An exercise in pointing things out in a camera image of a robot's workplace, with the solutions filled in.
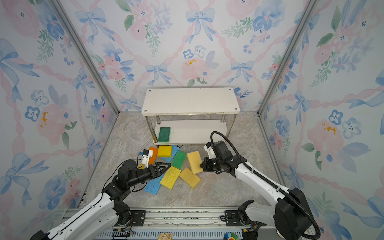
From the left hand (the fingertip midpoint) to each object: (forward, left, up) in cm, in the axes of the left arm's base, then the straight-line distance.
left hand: (168, 166), depth 73 cm
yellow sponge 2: (-1, -12, -16) cm, 19 cm away
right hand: (+4, -16, -6) cm, 18 cm away
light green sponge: (+12, -3, -16) cm, 20 cm away
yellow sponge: (+5, -13, -5) cm, 15 cm away
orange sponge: (+1, +7, +4) cm, 8 cm away
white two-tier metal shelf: (+20, -12, +15) cm, 28 cm away
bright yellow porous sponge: (0, +1, -16) cm, 16 cm away
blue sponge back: (+19, 0, -16) cm, 25 cm away
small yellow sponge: (+16, +6, -14) cm, 22 cm away
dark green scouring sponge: (+27, +7, -9) cm, 29 cm away
